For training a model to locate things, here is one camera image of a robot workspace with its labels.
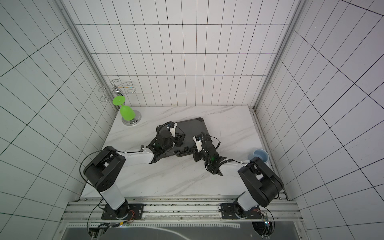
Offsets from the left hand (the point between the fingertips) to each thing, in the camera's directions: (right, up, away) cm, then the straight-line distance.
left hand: (181, 137), depth 92 cm
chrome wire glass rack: (-41, +31, -1) cm, 52 cm away
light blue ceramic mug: (+50, -10, -3) cm, 51 cm away
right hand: (+8, -4, -2) cm, 9 cm away
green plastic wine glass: (-36, +16, +3) cm, 39 cm away
